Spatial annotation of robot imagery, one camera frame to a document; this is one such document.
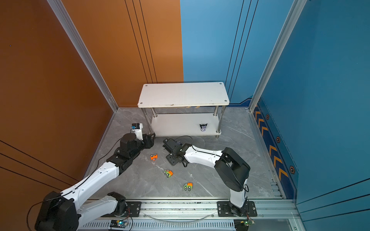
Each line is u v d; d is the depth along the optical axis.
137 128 0.71
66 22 0.74
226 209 0.72
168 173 0.83
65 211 0.39
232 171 0.47
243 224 0.70
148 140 0.73
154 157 0.90
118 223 0.71
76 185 0.46
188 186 0.79
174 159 0.77
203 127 0.94
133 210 0.74
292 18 0.73
